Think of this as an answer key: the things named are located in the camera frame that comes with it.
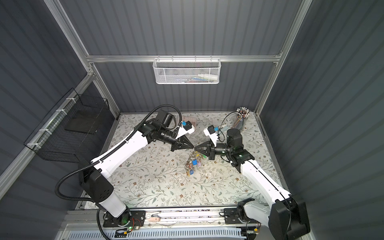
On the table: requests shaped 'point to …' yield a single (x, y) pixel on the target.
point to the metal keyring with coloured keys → (193, 160)
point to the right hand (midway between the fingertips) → (197, 150)
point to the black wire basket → (65, 134)
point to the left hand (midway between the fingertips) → (193, 146)
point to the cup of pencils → (242, 112)
